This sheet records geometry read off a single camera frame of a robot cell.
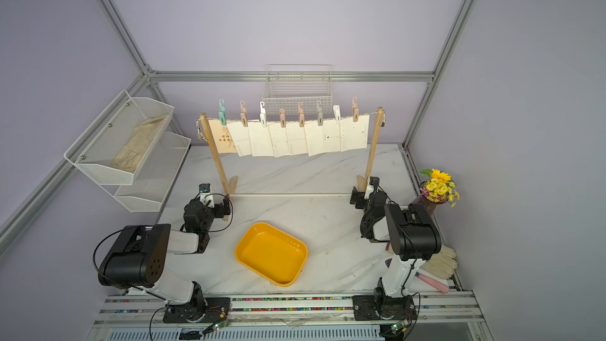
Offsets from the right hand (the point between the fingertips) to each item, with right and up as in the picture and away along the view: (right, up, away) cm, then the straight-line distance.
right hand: (366, 191), depth 99 cm
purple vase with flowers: (+17, +3, -24) cm, 30 cm away
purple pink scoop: (+20, -30, -21) cm, 42 cm away
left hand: (-63, -2, -4) cm, 63 cm away
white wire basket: (-33, +44, -4) cm, 56 cm away
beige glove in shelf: (-85, +16, -21) cm, 89 cm away
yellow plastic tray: (-39, -23, -11) cm, 46 cm away
